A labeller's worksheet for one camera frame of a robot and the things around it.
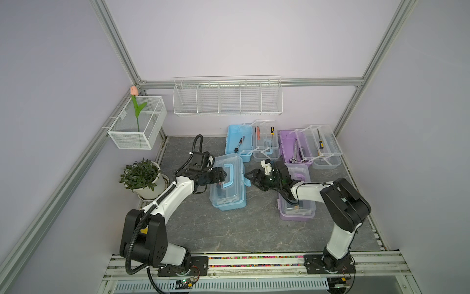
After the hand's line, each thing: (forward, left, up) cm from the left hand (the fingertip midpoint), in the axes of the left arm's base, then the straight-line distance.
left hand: (220, 176), depth 87 cm
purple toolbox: (-18, -37, -3) cm, 41 cm away
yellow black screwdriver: (+30, -31, -2) cm, 43 cm away
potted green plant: (-1, +34, +5) cm, 34 cm away
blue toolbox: (-9, -5, -1) cm, 11 cm away
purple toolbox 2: (+18, -53, -1) cm, 56 cm away
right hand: (0, -13, -3) cm, 13 cm away
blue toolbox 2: (+27, -23, -4) cm, 35 cm away
